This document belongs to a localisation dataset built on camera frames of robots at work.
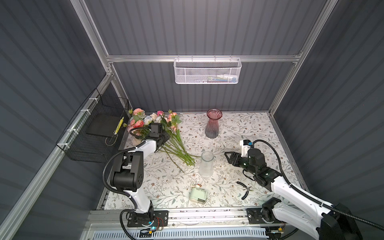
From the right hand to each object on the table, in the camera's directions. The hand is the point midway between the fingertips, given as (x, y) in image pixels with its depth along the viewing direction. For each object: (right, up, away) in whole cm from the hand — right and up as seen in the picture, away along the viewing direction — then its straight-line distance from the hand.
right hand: (230, 155), depth 82 cm
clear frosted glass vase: (-13, -4, -5) cm, 15 cm away
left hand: (-39, +11, +16) cm, 43 cm away
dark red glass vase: (-7, +13, +30) cm, 33 cm away
